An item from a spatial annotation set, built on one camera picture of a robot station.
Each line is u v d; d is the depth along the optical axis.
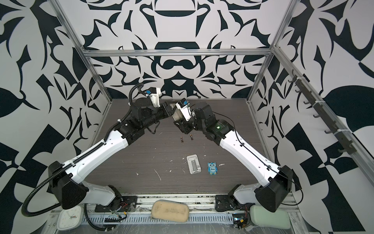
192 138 0.99
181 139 0.97
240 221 0.71
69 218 0.67
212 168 0.85
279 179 0.40
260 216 0.70
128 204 0.73
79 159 0.43
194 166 0.85
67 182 0.38
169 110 0.61
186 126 0.63
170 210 0.69
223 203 0.74
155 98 0.63
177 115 0.68
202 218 0.71
